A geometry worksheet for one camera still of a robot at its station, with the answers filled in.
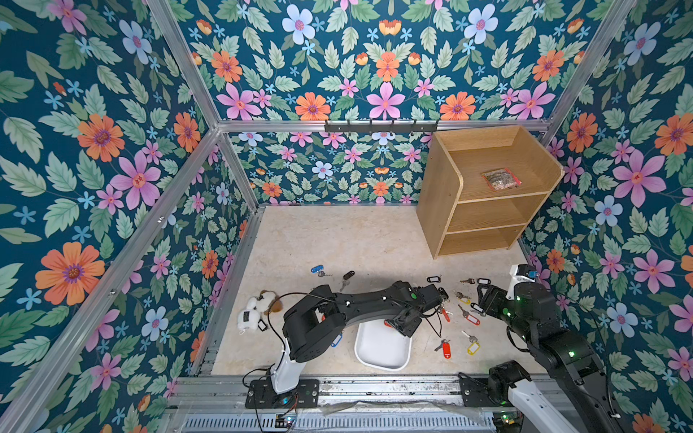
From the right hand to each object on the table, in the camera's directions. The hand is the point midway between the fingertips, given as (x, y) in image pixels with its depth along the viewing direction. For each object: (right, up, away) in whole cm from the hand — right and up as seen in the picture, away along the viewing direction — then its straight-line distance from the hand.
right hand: (485, 287), depth 71 cm
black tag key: (+9, -3, +24) cm, 26 cm away
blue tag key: (-50, +1, +27) cm, 57 cm away
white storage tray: (-29, -21, +11) cm, 37 cm away
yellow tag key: (+1, -21, +11) cm, 23 cm away
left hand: (-19, -15, +12) cm, 27 cm away
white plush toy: (-69, -12, +13) cm, 72 cm away
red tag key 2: (+2, -14, +16) cm, 21 cm away
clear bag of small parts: (+9, +31, +9) cm, 34 cm away
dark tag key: (-40, -2, +27) cm, 48 cm away
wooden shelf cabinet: (+3, +28, +11) cm, 30 cm away
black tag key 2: (-8, -2, +25) cm, 26 cm away
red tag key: (-6, -13, +17) cm, 22 cm away
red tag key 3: (-7, -21, +10) cm, 25 cm away
